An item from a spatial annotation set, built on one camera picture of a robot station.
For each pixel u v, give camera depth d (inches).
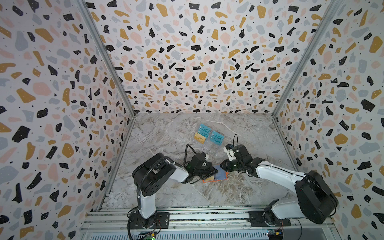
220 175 35.0
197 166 29.0
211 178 33.7
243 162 27.1
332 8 28.3
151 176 19.5
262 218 29.2
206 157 35.4
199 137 39.9
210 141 39.5
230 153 31.0
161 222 28.8
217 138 38.2
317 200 17.0
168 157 20.7
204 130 39.5
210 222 28.8
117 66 36.5
